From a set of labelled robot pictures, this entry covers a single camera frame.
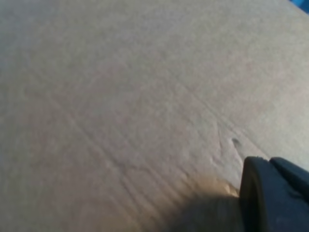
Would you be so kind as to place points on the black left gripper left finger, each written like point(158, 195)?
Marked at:
point(267, 202)

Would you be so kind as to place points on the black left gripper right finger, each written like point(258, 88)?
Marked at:
point(297, 177)

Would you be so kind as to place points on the cardboard shoebox drawer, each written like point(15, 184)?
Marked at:
point(137, 115)

